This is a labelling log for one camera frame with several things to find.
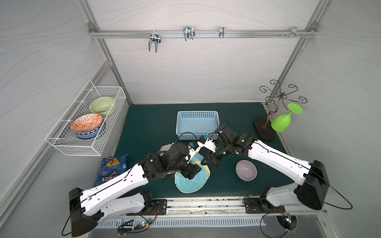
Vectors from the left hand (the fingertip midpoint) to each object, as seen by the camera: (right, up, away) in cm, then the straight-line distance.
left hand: (195, 166), depth 69 cm
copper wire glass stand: (+50, +12, +31) cm, 60 cm away
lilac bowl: (+29, -8, +15) cm, 34 cm away
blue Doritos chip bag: (-47, -5, +14) cm, 49 cm away
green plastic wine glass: (+48, +20, +12) cm, 53 cm away
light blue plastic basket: (-2, +17, +38) cm, 42 cm away
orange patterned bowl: (-48, +20, -5) cm, 52 cm away
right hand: (+3, +1, +3) cm, 5 cm away
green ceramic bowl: (-47, +29, +5) cm, 55 cm away
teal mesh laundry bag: (-4, -10, +1) cm, 11 cm away
